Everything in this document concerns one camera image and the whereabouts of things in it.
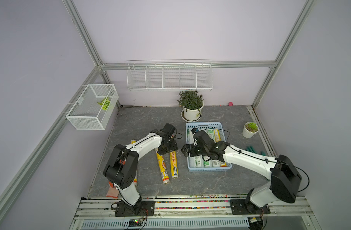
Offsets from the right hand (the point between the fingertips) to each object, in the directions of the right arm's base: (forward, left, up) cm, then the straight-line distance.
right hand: (187, 148), depth 83 cm
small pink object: (+49, -40, -13) cm, 65 cm away
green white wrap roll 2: (-6, -12, -8) cm, 16 cm away
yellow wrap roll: (-10, +7, -8) cm, 15 cm away
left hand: (+2, +9, -7) cm, 12 cm away
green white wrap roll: (+16, -18, -8) cm, 25 cm away
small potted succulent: (+16, -43, -4) cm, 46 cm away
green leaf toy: (+21, +48, +17) cm, 55 cm away
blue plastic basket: (+22, -19, -7) cm, 30 cm away
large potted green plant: (+33, -5, +4) cm, 34 cm away
